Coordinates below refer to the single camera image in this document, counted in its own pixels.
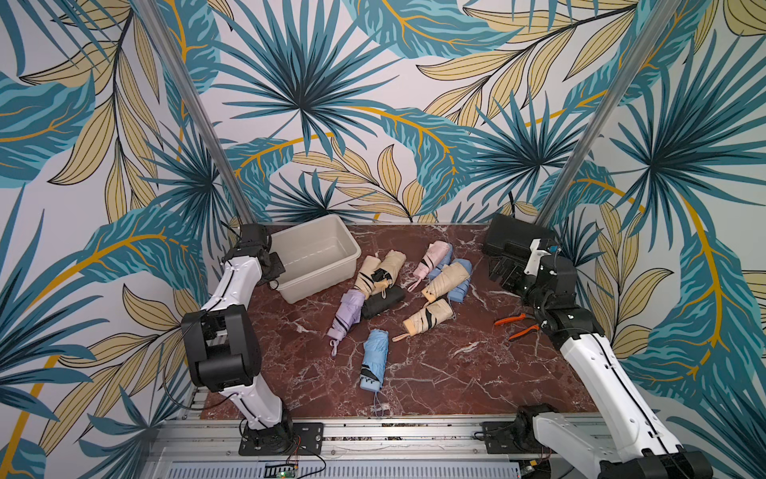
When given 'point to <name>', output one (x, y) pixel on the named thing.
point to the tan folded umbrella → (448, 278)
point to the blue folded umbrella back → (460, 294)
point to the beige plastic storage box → (317, 254)
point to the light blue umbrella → (375, 360)
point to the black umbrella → (377, 303)
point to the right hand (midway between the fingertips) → (504, 264)
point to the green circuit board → (279, 471)
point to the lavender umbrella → (348, 314)
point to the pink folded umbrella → (436, 252)
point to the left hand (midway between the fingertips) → (271, 273)
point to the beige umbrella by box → (365, 281)
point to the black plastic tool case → (509, 238)
